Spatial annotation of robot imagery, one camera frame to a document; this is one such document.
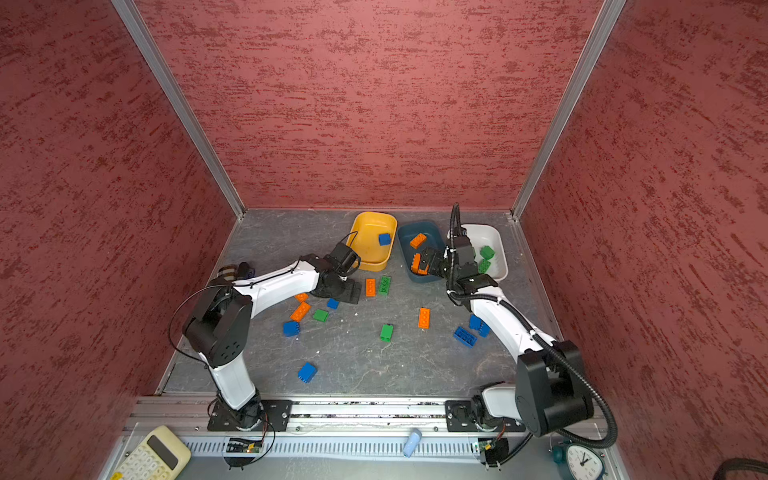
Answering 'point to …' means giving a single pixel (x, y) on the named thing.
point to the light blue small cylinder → (412, 442)
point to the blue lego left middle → (291, 329)
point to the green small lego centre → (386, 332)
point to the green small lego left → (320, 315)
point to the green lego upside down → (384, 286)
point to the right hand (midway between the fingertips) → (431, 261)
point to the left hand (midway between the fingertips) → (342, 298)
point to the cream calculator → (161, 456)
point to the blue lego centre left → (332, 303)
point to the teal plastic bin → (406, 232)
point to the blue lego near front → (307, 372)
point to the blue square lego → (385, 239)
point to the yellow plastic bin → (375, 238)
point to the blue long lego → (464, 337)
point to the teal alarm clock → (581, 462)
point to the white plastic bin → (484, 234)
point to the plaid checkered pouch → (229, 273)
